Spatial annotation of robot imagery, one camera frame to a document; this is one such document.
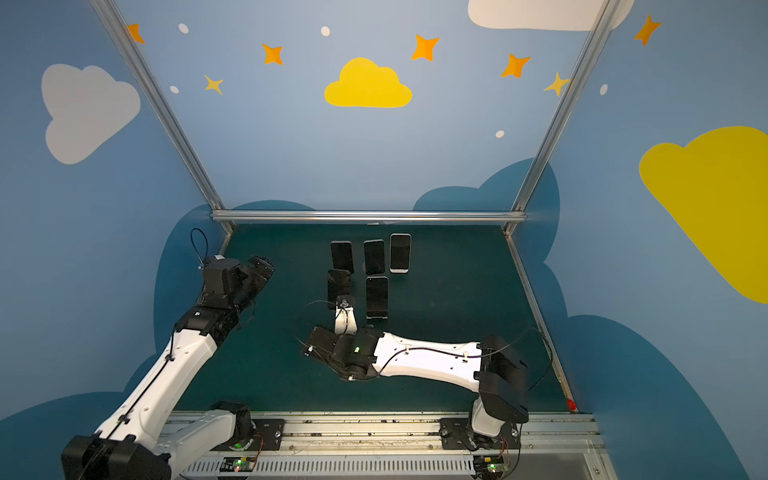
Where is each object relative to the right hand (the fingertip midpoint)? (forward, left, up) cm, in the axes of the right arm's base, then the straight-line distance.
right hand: (341, 332), depth 76 cm
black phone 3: (+15, -8, -6) cm, 18 cm away
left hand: (+14, +21, +8) cm, 26 cm away
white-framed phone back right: (+35, -15, -9) cm, 39 cm away
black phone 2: (+30, -6, -5) cm, 31 cm away
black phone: (+29, +5, -4) cm, 30 cm away
